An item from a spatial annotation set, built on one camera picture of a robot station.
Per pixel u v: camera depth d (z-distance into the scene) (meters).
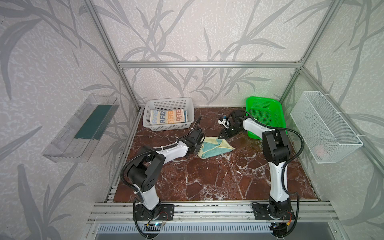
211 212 0.75
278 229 0.72
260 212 0.73
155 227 0.72
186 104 1.16
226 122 0.93
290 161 0.57
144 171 0.47
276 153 0.58
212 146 0.96
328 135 0.63
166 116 1.11
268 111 1.15
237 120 0.79
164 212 0.73
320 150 0.74
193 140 0.73
